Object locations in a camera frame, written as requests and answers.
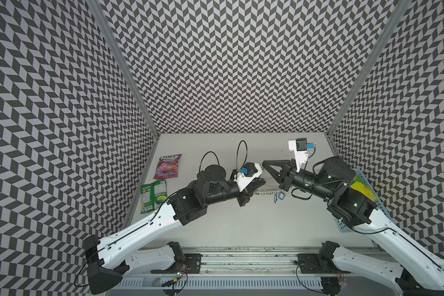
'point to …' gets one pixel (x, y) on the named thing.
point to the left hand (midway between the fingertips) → (261, 183)
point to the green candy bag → (152, 195)
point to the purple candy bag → (167, 166)
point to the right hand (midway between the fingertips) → (263, 168)
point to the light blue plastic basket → (381, 204)
